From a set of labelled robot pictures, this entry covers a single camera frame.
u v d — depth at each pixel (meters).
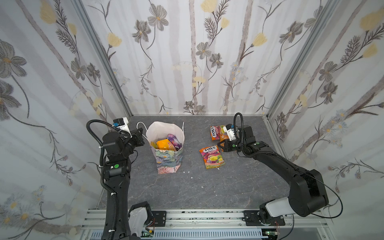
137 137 0.61
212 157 0.95
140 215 0.59
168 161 0.79
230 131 0.78
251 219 0.73
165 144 0.83
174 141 0.86
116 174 0.48
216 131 1.08
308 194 0.43
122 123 0.59
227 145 0.75
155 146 0.82
